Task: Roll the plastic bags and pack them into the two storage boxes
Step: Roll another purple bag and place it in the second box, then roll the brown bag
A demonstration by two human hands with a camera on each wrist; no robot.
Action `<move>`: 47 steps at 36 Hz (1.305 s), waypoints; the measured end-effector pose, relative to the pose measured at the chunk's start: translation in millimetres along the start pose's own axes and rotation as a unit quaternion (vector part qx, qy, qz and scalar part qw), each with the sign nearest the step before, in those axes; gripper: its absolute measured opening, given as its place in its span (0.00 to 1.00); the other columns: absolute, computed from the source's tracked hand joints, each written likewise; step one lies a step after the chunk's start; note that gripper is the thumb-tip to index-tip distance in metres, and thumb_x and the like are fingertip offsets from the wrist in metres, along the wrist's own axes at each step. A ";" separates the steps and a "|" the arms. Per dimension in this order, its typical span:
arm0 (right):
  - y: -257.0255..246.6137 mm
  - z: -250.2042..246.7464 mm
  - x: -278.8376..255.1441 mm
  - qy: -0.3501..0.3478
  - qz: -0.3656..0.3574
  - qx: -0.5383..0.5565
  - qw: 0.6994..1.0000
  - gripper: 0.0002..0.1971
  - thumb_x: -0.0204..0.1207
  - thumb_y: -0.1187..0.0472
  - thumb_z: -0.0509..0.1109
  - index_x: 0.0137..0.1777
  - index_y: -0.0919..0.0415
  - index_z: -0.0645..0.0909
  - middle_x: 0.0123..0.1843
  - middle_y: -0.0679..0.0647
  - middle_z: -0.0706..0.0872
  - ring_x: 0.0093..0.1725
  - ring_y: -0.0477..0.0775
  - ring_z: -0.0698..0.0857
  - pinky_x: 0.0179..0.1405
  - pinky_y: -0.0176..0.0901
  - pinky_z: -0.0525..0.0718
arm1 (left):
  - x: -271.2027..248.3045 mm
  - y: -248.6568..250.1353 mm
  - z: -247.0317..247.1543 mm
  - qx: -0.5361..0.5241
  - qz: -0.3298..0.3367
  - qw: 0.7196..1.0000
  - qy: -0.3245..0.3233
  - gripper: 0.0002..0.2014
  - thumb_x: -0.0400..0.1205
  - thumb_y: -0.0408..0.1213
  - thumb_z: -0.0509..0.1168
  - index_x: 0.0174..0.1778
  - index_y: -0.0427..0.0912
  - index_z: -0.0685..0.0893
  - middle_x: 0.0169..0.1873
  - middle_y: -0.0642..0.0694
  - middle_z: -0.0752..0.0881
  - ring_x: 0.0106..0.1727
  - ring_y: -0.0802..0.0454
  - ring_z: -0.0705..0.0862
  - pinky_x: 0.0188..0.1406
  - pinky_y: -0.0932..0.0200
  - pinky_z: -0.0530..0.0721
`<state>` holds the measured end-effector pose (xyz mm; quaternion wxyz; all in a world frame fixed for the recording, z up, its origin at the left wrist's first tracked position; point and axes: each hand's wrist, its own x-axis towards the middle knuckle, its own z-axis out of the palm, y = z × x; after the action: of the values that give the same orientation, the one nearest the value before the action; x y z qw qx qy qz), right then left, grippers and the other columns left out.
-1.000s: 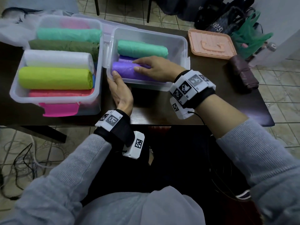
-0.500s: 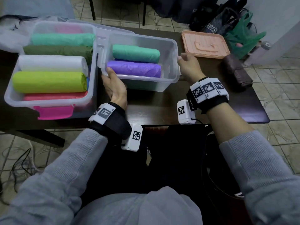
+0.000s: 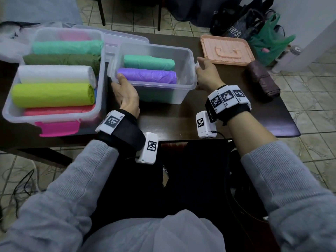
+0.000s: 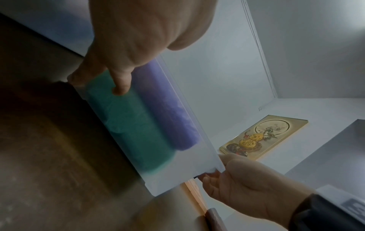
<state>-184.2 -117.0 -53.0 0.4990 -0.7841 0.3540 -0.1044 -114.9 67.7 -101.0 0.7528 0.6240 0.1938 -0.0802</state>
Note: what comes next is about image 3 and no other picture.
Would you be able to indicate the olive green bag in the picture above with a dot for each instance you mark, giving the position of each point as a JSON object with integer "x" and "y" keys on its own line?
{"x": 60, "y": 60}

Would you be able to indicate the white bag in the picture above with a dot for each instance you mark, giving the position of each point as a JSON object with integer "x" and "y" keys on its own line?
{"x": 55, "y": 74}

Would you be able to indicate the white plastic buckle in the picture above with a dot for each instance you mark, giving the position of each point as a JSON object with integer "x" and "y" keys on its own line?
{"x": 265, "y": 218}

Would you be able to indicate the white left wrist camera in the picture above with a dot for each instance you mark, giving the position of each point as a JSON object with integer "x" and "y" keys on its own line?
{"x": 147, "y": 157}

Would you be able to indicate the person's right hand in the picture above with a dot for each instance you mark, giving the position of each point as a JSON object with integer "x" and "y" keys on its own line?
{"x": 208, "y": 76}

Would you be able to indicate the green plastic bag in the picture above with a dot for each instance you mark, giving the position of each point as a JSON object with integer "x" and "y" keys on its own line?
{"x": 267, "y": 44}

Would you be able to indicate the black right wristband with markers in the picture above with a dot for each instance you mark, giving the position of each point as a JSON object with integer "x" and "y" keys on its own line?
{"x": 236, "y": 112}

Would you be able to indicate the black wristband with markers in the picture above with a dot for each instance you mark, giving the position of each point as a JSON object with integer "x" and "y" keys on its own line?
{"x": 128, "y": 133}
{"x": 236, "y": 112}

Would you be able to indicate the translucent zipper bag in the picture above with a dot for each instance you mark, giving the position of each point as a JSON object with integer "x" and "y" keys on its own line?
{"x": 10, "y": 49}

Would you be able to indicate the black left wristband with markers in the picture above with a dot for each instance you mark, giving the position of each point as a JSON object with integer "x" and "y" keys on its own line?
{"x": 128, "y": 133}

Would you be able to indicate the pale pink bottle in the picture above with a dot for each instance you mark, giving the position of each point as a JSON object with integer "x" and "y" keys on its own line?
{"x": 284, "y": 61}

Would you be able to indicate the black smartphone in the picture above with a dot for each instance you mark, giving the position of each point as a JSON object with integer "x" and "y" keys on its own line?
{"x": 165, "y": 178}

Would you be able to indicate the black chair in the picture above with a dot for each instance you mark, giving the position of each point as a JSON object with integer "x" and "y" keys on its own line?
{"x": 101, "y": 13}

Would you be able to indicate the yellow-green bag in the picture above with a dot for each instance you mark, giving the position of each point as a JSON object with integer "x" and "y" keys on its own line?
{"x": 52, "y": 95}

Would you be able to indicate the person's right forearm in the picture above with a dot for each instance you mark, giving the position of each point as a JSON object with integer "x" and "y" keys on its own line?
{"x": 262, "y": 160}

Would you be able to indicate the blue-grey floor mat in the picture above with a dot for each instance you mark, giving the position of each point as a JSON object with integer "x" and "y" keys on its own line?
{"x": 39, "y": 10}

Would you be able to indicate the blue plastic bag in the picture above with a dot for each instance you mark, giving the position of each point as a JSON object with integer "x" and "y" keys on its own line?
{"x": 95, "y": 94}

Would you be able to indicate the purple bag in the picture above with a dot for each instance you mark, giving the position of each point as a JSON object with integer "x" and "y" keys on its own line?
{"x": 147, "y": 75}

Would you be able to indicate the small clear plastic bin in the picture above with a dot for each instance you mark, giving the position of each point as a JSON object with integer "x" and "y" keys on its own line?
{"x": 189, "y": 76}

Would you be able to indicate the person's black trousers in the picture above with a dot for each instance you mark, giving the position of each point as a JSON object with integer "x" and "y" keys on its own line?
{"x": 194, "y": 181}

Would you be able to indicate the black round stool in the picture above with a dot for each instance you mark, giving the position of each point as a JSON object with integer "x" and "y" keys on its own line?
{"x": 236, "y": 204}

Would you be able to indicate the brown bag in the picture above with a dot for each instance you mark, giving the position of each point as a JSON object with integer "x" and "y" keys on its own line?
{"x": 262, "y": 78}

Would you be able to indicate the person's left forearm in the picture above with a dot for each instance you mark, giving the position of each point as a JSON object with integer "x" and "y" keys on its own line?
{"x": 65, "y": 194}

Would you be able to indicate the red plastic bag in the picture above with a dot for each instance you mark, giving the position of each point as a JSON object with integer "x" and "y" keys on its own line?
{"x": 57, "y": 110}

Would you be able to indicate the person's left hand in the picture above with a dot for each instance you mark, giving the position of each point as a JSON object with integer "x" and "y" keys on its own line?
{"x": 127, "y": 99}

